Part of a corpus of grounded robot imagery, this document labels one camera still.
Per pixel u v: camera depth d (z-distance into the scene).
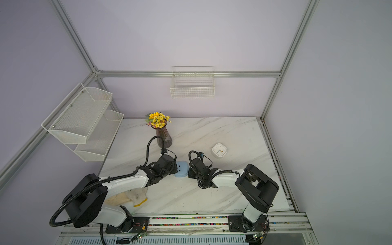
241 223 0.65
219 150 0.98
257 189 0.45
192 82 0.93
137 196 0.82
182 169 0.90
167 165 0.69
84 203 0.42
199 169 0.69
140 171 0.61
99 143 0.92
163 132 0.93
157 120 0.86
